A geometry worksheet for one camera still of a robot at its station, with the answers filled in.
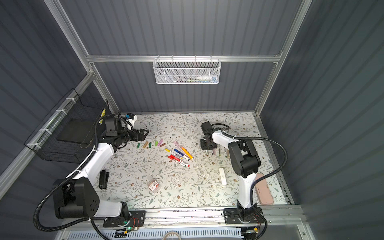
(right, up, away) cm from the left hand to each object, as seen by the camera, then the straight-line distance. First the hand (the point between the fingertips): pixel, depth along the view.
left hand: (141, 130), depth 86 cm
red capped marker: (+22, -20, +8) cm, 31 cm away
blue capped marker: (+21, -15, +10) cm, 28 cm away
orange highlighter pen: (+26, -15, +11) cm, 32 cm away
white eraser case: (+47, -26, -2) cm, 54 cm away
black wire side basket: (-33, -1, -11) cm, 35 cm away
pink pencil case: (+68, -34, -7) cm, 77 cm away
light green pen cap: (+4, -9, +16) cm, 19 cm away
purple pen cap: (+7, -8, +16) cm, 20 cm away
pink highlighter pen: (+19, -10, +16) cm, 27 cm away
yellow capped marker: (+13, -14, +13) cm, 23 cm away
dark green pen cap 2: (0, -10, +16) cm, 19 cm away
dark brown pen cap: (+10, -10, +16) cm, 21 cm away
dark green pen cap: (-8, -10, +16) cm, 20 cm away
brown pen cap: (-3, -10, +16) cm, 19 cm away
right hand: (+39, -12, +14) cm, 43 cm away
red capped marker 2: (+20, -20, +7) cm, 29 cm away
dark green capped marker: (+52, -13, +13) cm, 55 cm away
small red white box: (+8, -31, -3) cm, 32 cm away
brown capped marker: (+39, -15, +10) cm, 43 cm away
